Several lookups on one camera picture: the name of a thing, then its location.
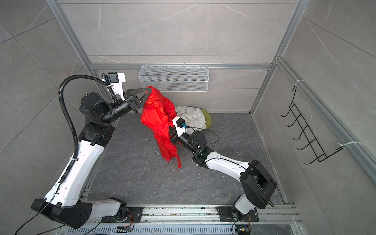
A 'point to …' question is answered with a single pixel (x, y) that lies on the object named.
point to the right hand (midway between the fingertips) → (166, 122)
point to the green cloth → (208, 118)
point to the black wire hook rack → (320, 154)
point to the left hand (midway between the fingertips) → (150, 86)
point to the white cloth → (193, 117)
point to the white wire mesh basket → (175, 77)
